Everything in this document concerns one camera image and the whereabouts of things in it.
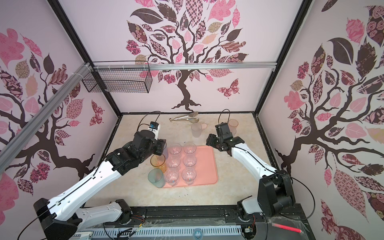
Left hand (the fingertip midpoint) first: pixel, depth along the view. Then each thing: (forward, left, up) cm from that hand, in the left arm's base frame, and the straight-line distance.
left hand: (161, 142), depth 73 cm
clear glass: (+9, -4, -22) cm, 24 cm away
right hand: (+9, -26, -10) cm, 29 cm away
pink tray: (-1, -24, -27) cm, 36 cm away
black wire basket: (+45, +33, +9) cm, 57 cm away
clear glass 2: (-9, -3, -23) cm, 25 cm away
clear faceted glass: (+9, -13, -21) cm, 27 cm away
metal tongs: (+39, -5, -25) cm, 47 cm away
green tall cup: (-9, +6, -24) cm, 26 cm away
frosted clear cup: (+25, -18, -20) cm, 37 cm away
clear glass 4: (-8, -13, -22) cm, 27 cm away
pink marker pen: (-34, -61, -24) cm, 74 cm away
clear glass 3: (0, -14, -20) cm, 25 cm away
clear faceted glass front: (-1, -4, -19) cm, 20 cm away
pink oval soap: (+30, -24, -23) cm, 44 cm away
